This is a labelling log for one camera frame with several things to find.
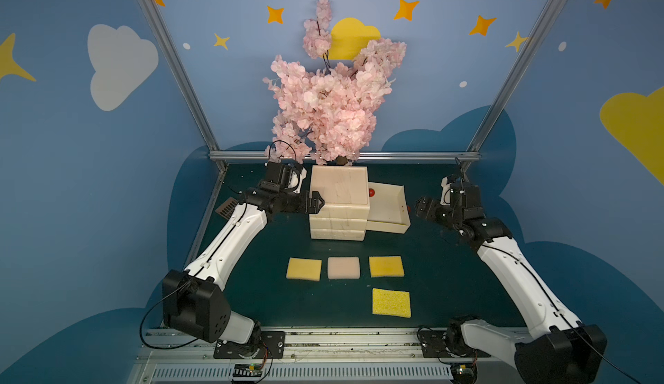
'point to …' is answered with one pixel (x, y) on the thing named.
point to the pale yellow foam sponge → (301, 268)
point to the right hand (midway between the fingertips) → (432, 203)
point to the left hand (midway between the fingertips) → (311, 198)
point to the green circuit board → (247, 370)
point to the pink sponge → (346, 267)
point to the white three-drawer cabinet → (345, 212)
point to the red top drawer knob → (371, 192)
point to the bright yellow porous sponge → (391, 303)
